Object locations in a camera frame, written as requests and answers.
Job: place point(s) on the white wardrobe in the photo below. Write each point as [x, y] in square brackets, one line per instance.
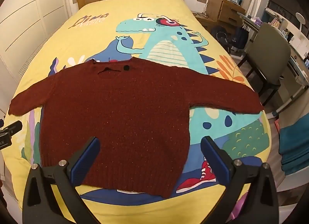
[29, 21]

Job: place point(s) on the dark blue bag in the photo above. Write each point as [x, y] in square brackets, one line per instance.
[241, 39]

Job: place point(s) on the grey green chair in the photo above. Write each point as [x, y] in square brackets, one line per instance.
[268, 50]

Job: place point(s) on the yellow dinosaur printed duvet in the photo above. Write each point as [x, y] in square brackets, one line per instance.
[169, 52]

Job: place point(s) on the grey study desk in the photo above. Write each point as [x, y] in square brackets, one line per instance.
[297, 69]

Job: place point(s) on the dark backpack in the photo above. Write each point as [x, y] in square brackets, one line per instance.
[221, 37]

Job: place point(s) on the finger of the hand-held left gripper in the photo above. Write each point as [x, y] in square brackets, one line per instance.
[15, 127]

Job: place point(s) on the teal folded cloth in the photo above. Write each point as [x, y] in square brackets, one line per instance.
[294, 146]

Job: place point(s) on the wooden drawer chest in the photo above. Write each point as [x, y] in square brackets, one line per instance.
[229, 11]

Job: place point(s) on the dark red knitted sweater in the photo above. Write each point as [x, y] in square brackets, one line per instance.
[115, 117]

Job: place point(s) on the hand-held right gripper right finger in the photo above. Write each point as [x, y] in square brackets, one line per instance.
[215, 162]

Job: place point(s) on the white desk lamp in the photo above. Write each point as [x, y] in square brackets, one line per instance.
[301, 18]

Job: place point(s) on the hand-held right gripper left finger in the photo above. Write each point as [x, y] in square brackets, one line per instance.
[85, 162]

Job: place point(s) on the wooden nightstand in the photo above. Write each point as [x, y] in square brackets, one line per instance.
[205, 22]

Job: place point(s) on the white cabinet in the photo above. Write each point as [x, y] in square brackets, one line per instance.
[265, 1]

